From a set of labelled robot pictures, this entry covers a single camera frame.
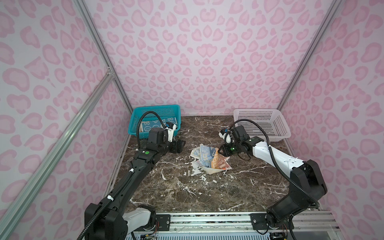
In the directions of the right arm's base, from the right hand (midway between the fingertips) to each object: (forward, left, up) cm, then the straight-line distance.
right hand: (222, 148), depth 86 cm
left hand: (0, +23, +10) cm, 25 cm away
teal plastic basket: (+37, +39, -7) cm, 54 cm away
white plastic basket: (+32, -42, -10) cm, 53 cm away
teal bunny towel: (+24, +52, -8) cm, 58 cm away
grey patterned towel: (-3, +6, -8) cm, 11 cm away
